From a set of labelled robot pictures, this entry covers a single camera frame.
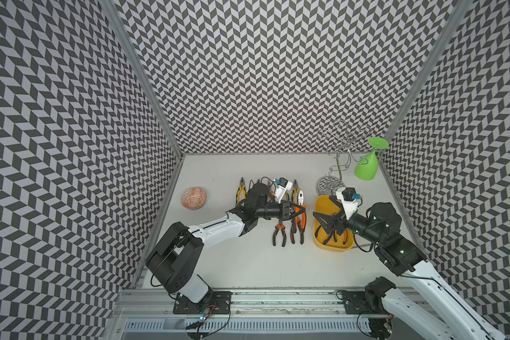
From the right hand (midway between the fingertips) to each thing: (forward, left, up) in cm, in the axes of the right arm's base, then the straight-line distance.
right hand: (322, 209), depth 70 cm
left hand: (+2, +6, -5) cm, 8 cm away
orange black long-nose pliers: (+4, +15, -23) cm, 28 cm away
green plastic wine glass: (+20, -21, -2) cm, 29 cm away
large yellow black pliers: (+23, +5, -22) cm, 32 cm away
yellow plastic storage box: (-1, -5, -23) cm, 23 cm away
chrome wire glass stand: (+26, -11, +5) cm, 28 cm away
